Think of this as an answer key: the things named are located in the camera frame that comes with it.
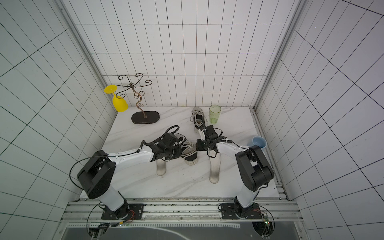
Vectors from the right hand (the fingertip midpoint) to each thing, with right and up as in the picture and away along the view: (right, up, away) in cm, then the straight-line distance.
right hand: (198, 142), depth 95 cm
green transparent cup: (+11, +21, +6) cm, 24 cm away
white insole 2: (+8, -6, -17) cm, 20 cm away
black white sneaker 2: (-1, +16, +9) cm, 18 cm away
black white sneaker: (-6, -6, -7) cm, 11 cm away
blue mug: (+38, +1, -4) cm, 39 cm away
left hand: (-12, -7, -7) cm, 15 cm away
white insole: (-23, -14, -7) cm, 28 cm away
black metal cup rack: (-41, +17, +16) cm, 48 cm away
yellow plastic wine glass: (-51, +25, -1) cm, 56 cm away
